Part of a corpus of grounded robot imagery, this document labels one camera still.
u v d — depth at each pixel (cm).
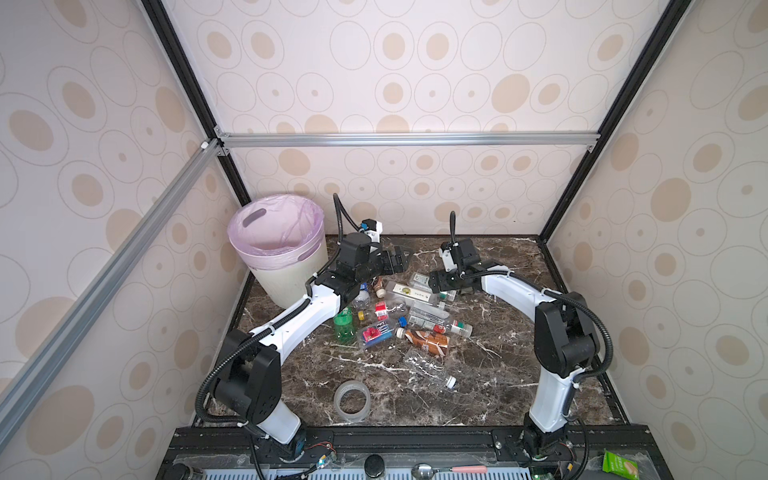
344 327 92
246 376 45
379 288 102
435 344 85
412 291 97
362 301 97
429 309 96
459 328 92
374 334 88
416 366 85
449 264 80
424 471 73
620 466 70
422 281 100
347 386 81
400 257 73
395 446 75
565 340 50
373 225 74
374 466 63
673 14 68
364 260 65
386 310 94
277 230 95
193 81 78
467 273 71
